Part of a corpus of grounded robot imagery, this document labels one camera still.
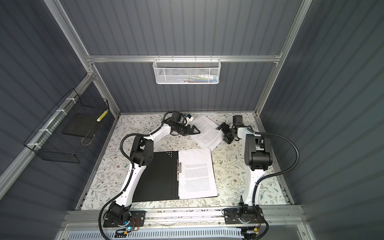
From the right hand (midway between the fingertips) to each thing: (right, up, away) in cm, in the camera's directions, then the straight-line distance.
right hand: (220, 132), depth 103 cm
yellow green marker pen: (-70, +9, -23) cm, 74 cm away
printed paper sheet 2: (-8, -1, +2) cm, 8 cm away
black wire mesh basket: (-82, 0, -31) cm, 88 cm away
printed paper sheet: (-17, -24, -15) cm, 33 cm away
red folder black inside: (-38, -27, -19) cm, 51 cm away
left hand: (-17, 0, +1) cm, 17 cm away
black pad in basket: (-71, +5, -34) cm, 79 cm away
